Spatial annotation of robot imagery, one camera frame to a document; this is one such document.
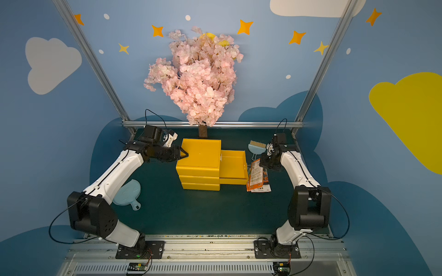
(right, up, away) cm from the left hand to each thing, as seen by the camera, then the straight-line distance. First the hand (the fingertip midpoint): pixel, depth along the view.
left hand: (185, 154), depth 82 cm
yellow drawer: (+24, -9, +8) cm, 27 cm away
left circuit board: (-18, -48, -11) cm, 52 cm away
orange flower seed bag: (+42, -19, +11) cm, 48 cm away
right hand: (+41, -5, +7) cm, 42 cm away
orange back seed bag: (+36, -13, +9) cm, 39 cm away
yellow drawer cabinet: (+9, -7, -6) cm, 12 cm away
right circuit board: (+44, -49, -9) cm, 67 cm away
